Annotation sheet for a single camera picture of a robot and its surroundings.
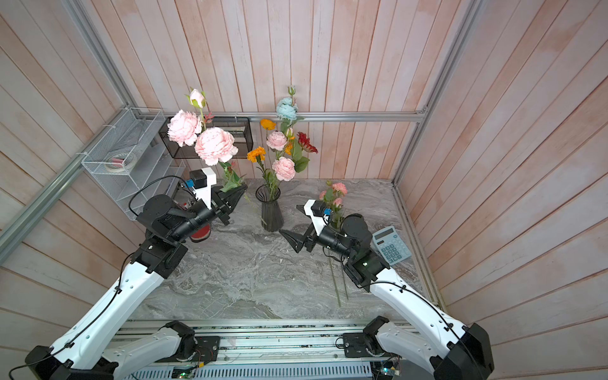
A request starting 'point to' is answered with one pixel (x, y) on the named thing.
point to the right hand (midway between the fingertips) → (289, 218)
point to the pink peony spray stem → (333, 279)
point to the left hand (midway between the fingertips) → (246, 189)
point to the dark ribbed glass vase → (271, 216)
